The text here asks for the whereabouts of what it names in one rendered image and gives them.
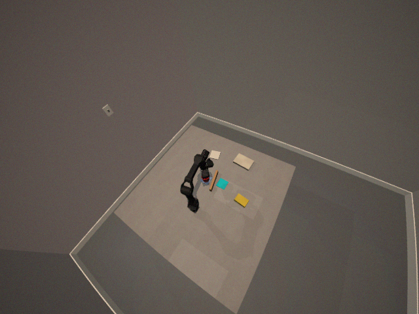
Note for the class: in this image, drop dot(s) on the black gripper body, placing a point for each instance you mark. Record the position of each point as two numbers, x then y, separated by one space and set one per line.
205 173

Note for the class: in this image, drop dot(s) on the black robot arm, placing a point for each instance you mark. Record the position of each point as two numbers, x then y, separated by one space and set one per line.
199 161

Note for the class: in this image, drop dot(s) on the yellow flat rectangular block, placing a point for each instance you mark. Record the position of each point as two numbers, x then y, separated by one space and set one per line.
241 200

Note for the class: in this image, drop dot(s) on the beige flat pad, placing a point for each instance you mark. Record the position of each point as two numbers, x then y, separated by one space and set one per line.
214 154

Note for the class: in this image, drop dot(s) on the beige flat rectangular block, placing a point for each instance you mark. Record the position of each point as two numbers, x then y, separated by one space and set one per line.
243 161

